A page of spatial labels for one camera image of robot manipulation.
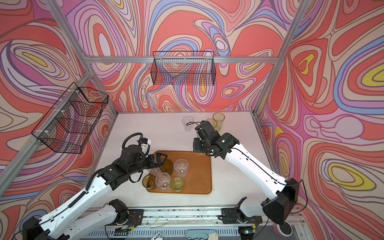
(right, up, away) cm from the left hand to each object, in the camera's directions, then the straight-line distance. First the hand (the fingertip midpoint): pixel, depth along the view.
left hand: (163, 156), depth 75 cm
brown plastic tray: (+18, -15, +10) cm, 26 cm away
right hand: (+18, +4, -1) cm, 18 cm away
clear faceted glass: (-7, -12, +13) cm, 19 cm away
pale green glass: (+6, -17, +9) cm, 20 cm away
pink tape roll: (+55, -31, -10) cm, 64 cm away
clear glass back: (-2, -16, +9) cm, 18 cm away
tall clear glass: (+8, -8, +11) cm, 16 cm away
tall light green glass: (+33, +21, +24) cm, 46 cm away
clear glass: (+10, +20, +32) cm, 39 cm away
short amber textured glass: (-10, -16, +8) cm, 21 cm away
